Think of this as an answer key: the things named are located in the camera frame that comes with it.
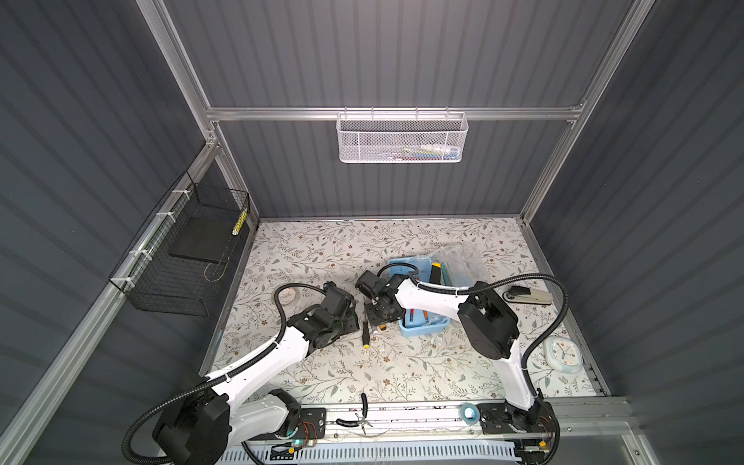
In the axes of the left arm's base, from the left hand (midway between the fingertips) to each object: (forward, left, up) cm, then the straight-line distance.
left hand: (353, 319), depth 84 cm
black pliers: (-25, -2, -8) cm, 26 cm away
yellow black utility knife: (+14, -27, +1) cm, 31 cm away
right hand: (+3, -8, -8) cm, 12 cm away
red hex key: (-4, -16, +9) cm, 19 cm away
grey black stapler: (+6, -56, -2) cm, 56 cm away
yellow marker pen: (+21, +31, +20) cm, 43 cm away
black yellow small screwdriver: (-2, -4, -7) cm, 8 cm away
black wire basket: (+9, +44, +19) cm, 49 cm away
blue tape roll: (-25, -30, -8) cm, 40 cm away
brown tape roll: (+14, +23, -8) cm, 28 cm away
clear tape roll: (-12, -60, -4) cm, 62 cm away
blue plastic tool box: (+1, -20, -7) cm, 21 cm away
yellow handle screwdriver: (0, -9, -6) cm, 11 cm away
